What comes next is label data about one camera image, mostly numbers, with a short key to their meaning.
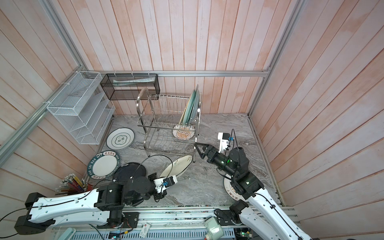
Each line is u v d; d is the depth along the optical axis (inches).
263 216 18.3
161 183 20.5
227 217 28.6
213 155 22.5
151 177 22.9
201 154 22.8
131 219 28.9
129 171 35.3
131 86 42.0
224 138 24.0
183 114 26.7
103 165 36.0
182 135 42.2
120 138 41.3
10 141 21.0
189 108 26.1
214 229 26.4
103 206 17.8
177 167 28.8
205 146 23.0
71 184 27.2
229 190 32.7
